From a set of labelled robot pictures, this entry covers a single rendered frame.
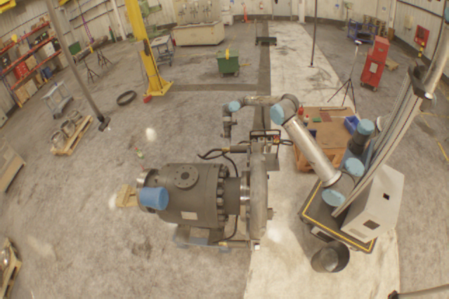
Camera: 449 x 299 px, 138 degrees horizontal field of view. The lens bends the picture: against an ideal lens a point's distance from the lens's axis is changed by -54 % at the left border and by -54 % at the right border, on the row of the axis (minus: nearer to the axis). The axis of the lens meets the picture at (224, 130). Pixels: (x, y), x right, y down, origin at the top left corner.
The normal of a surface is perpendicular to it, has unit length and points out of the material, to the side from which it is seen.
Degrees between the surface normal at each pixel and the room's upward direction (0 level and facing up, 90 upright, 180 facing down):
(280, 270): 0
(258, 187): 17
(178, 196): 29
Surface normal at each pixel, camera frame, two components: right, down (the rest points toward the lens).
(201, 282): -0.12, -0.72
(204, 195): -0.14, -0.35
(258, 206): -0.13, -0.14
